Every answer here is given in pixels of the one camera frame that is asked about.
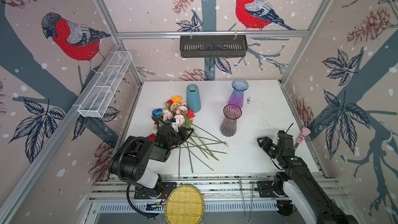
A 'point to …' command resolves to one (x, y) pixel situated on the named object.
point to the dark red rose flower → (170, 101)
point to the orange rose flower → (176, 99)
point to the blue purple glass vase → (239, 86)
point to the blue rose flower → (157, 112)
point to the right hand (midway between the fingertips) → (259, 142)
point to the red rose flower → (190, 114)
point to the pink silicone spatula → (305, 131)
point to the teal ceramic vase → (193, 99)
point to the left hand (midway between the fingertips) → (193, 130)
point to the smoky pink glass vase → (231, 113)
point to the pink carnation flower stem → (199, 139)
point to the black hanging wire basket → (215, 47)
